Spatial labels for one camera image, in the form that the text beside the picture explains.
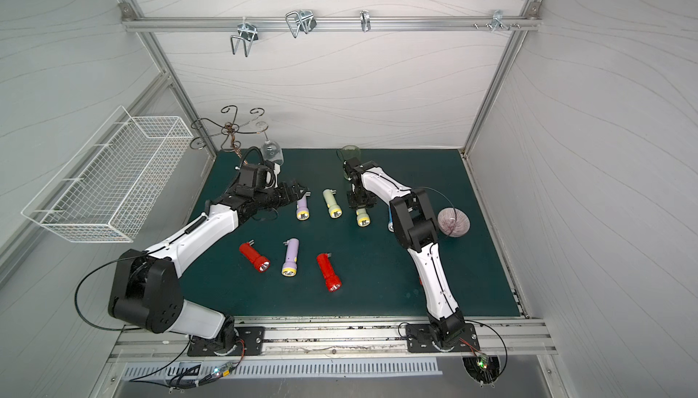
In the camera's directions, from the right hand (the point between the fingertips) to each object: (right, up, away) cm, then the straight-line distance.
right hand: (359, 204), depth 102 cm
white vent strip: (-45, -42, -31) cm, 69 cm away
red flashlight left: (-32, -17, -17) cm, 40 cm away
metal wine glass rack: (-41, +25, -19) cm, 52 cm away
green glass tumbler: (-4, +20, +1) cm, 21 cm away
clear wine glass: (-30, +20, -12) cm, 38 cm away
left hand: (-20, +6, -17) cm, 26 cm away
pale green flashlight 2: (+1, -4, -7) cm, 8 cm away
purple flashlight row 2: (-22, -18, -18) cm, 34 cm away
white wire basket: (-65, +7, -34) cm, 74 cm away
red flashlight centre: (-9, -21, -20) cm, 31 cm away
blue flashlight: (+11, -8, -7) cm, 15 cm away
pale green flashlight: (-9, -2, -4) cm, 10 cm away
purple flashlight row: (-21, -2, -5) cm, 22 cm away
